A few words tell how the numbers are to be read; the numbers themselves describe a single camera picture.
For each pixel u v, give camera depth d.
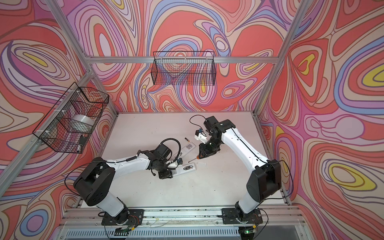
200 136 0.73
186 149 0.96
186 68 0.96
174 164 0.80
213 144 0.65
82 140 0.73
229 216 0.73
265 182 0.43
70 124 0.71
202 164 0.91
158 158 0.68
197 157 0.77
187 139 1.02
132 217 0.73
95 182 0.45
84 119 0.73
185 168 0.88
